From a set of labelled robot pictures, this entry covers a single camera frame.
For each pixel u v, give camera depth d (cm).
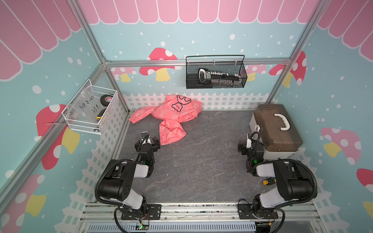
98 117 64
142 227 72
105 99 80
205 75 89
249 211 74
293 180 46
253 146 75
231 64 92
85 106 67
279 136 89
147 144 77
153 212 74
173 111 107
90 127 66
